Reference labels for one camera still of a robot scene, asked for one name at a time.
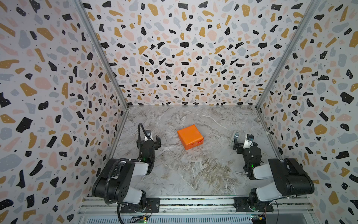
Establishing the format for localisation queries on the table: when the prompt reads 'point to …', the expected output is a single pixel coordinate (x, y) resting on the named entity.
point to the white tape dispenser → (236, 135)
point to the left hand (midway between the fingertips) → (150, 136)
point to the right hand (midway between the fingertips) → (245, 139)
